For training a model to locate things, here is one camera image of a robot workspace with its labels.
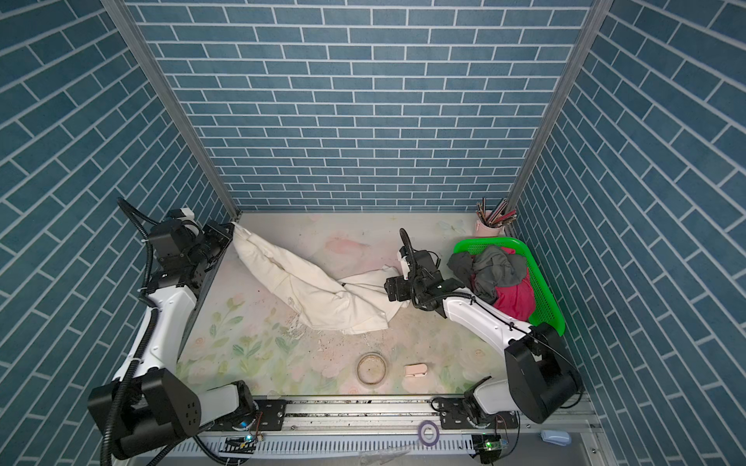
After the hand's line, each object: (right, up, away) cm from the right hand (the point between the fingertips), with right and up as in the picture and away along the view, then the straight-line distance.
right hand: (395, 280), depth 87 cm
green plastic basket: (+46, -9, -1) cm, 46 cm away
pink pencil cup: (+32, +16, +17) cm, 40 cm away
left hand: (-43, +18, -10) cm, 48 cm away
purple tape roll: (+7, -34, -15) cm, 38 cm away
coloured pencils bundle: (+38, +20, +18) cm, 46 cm away
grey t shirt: (+29, +3, +1) cm, 29 cm away
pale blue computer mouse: (+38, -35, -18) cm, 55 cm away
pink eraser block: (+6, -24, -7) cm, 26 cm away
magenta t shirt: (+36, -6, -2) cm, 37 cm away
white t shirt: (-14, -8, +2) cm, 16 cm away
